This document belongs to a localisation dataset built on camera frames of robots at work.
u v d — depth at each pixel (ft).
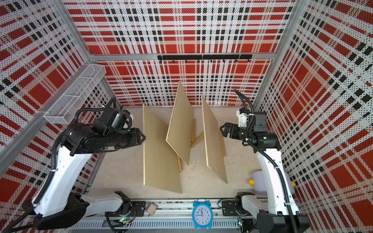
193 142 3.15
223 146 3.04
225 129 2.05
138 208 2.45
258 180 2.54
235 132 2.02
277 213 1.19
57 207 1.22
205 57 2.91
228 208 2.42
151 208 2.39
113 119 1.42
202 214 2.29
